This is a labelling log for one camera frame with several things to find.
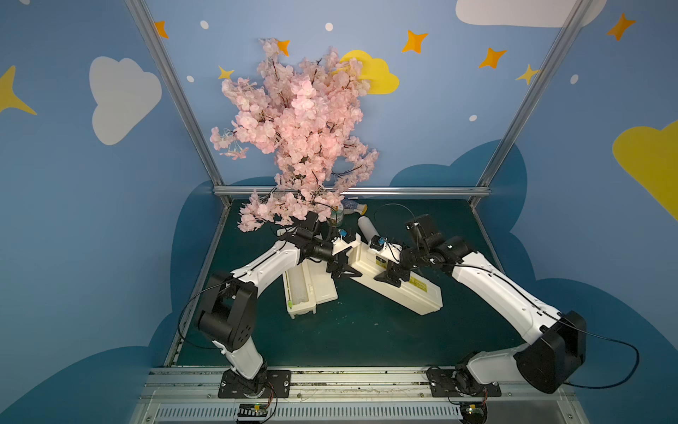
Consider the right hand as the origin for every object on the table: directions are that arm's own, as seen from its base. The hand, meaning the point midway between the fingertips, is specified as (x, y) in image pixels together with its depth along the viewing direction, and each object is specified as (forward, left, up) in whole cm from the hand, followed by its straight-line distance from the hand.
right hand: (385, 259), depth 79 cm
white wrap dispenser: (-7, -10, -7) cm, 15 cm away
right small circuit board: (-35, -26, -23) cm, 49 cm away
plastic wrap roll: (-7, +27, -13) cm, 31 cm away
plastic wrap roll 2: (+26, +5, -17) cm, 31 cm away
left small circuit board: (-39, +36, -22) cm, 57 cm away
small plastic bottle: (+39, +11, -19) cm, 45 cm away
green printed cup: (+30, +18, -15) cm, 38 cm away
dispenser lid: (-5, +20, -12) cm, 24 cm away
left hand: (+1, +7, -2) cm, 7 cm away
